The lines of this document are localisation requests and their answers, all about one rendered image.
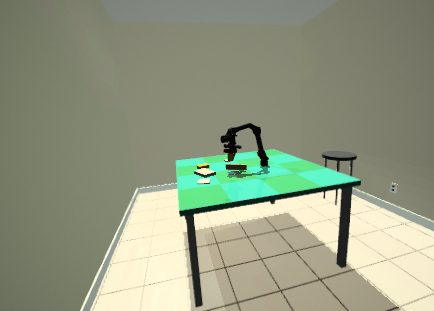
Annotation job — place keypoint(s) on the tan wooden plank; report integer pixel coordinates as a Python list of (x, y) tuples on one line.
[(236, 166)]

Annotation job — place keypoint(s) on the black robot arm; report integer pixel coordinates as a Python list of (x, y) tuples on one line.
[(257, 132)]

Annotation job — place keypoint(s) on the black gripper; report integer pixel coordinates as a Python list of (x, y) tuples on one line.
[(233, 148)]

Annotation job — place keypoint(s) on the yellow rectangular block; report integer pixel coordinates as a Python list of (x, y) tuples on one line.
[(203, 166)]

